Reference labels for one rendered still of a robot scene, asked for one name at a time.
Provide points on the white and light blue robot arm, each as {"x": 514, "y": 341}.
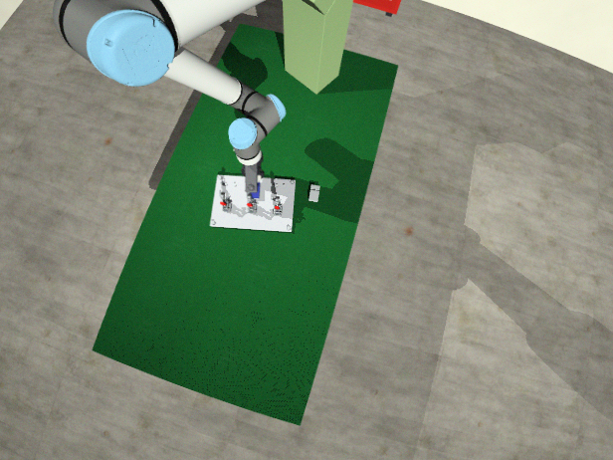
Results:
{"x": 131, "y": 41}

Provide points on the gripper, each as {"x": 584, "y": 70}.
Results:
{"x": 260, "y": 171}

